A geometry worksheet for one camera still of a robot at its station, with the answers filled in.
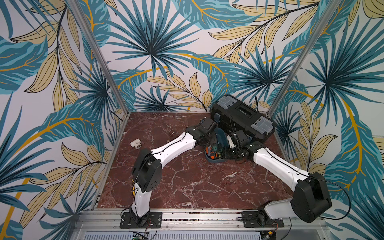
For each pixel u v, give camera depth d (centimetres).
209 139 73
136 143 98
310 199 41
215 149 84
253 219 73
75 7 67
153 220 73
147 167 49
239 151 64
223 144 100
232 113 98
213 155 93
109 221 75
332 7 68
